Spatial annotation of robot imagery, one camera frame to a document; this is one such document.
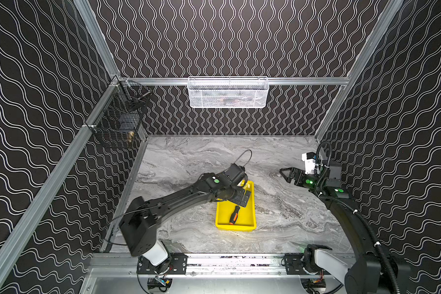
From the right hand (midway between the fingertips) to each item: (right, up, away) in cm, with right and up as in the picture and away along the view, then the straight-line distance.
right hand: (289, 172), depth 81 cm
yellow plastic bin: (-18, -22, +5) cm, 29 cm away
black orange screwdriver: (-24, -20, +5) cm, 32 cm away
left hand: (-20, -10, -4) cm, 22 cm away
